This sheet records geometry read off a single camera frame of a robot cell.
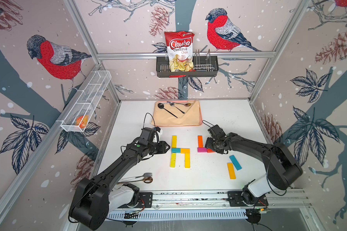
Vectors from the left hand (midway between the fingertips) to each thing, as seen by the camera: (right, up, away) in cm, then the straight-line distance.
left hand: (169, 144), depth 82 cm
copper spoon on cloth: (+12, +25, +35) cm, 44 cm away
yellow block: (+1, -13, +5) cm, 14 cm away
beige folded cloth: (+4, +18, +29) cm, 34 cm away
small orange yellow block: (+10, -6, +10) cm, 15 cm away
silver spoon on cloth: (0, +25, +35) cm, 43 cm away
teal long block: (+40, -12, +4) cm, 42 cm away
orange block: (+20, -1, +13) cm, 24 cm away
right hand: (+25, -3, +10) cm, 27 cm away
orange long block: (+37, -17, +1) cm, 41 cm away
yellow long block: (+11, -11, +6) cm, 16 cm away
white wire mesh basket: (-47, +26, -3) cm, 53 cm away
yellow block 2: (+2, -1, +13) cm, 14 cm away
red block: (+23, -4, 0) cm, 23 cm away
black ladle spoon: (-9, +24, +34) cm, 43 cm away
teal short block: (+3, -6, +10) cm, 12 cm away
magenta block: (+20, -6, +9) cm, 23 cm away
